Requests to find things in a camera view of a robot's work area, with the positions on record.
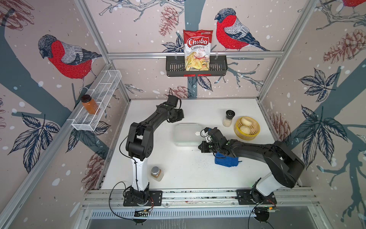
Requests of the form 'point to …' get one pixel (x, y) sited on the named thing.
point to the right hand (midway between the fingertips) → (197, 146)
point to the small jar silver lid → (155, 171)
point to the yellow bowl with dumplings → (247, 128)
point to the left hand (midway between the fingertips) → (185, 114)
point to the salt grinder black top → (230, 114)
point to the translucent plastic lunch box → (185, 134)
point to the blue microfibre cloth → (225, 161)
